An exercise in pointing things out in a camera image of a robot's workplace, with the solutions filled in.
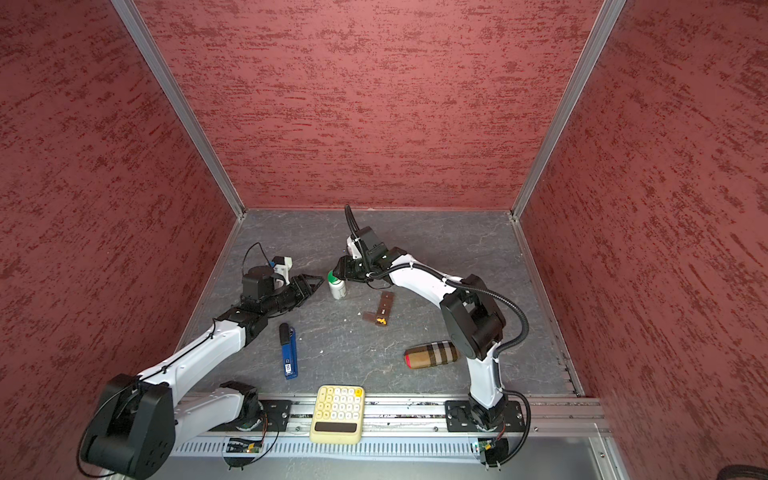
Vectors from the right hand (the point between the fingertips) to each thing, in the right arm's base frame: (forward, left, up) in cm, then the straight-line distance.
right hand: (338, 279), depth 87 cm
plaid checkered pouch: (-20, -27, -9) cm, 35 cm away
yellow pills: (-8, -13, -12) cm, 19 cm away
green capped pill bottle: (0, +1, -4) cm, 4 cm away
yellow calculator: (-34, -2, -10) cm, 35 cm away
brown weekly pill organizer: (-7, -12, -12) cm, 18 cm away
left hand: (-3, +4, +1) cm, 5 cm away
